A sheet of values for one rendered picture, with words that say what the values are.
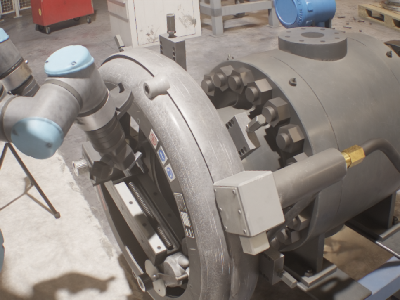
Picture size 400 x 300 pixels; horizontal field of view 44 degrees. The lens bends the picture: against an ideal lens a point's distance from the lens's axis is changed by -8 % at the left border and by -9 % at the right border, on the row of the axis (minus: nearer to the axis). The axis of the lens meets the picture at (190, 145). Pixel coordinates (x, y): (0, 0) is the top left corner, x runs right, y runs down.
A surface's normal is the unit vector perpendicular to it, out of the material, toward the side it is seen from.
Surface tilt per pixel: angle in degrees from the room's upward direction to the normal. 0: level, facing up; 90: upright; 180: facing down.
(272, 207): 68
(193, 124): 42
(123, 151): 79
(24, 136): 115
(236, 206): 90
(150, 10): 90
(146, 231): 25
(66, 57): 19
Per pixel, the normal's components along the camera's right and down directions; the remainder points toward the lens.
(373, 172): 0.52, 0.34
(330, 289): -0.09, -0.90
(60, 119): 0.76, -0.12
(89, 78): 0.85, 0.09
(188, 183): -0.55, 0.15
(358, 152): 0.40, -0.16
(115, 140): 0.65, 0.44
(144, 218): 0.14, -0.67
